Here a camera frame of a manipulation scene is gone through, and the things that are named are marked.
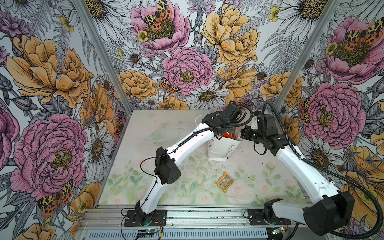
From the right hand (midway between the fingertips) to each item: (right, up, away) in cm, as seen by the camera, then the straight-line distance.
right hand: (240, 135), depth 80 cm
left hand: (-7, +5, +2) cm, 9 cm away
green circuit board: (-46, -45, -9) cm, 65 cm away
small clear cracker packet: (-7, -27, +5) cm, 28 cm away
